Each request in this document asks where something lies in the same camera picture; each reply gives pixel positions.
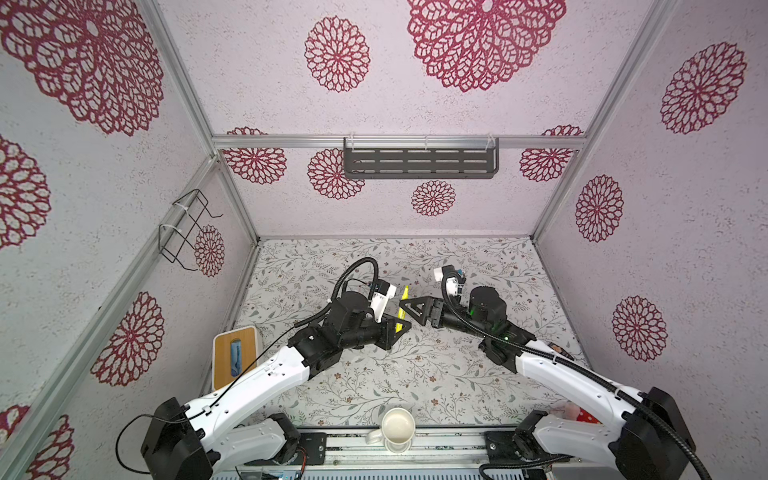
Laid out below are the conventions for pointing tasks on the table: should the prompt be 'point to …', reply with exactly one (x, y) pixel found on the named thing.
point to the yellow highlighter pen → (401, 313)
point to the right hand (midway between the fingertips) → (406, 301)
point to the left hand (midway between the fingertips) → (407, 329)
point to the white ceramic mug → (398, 428)
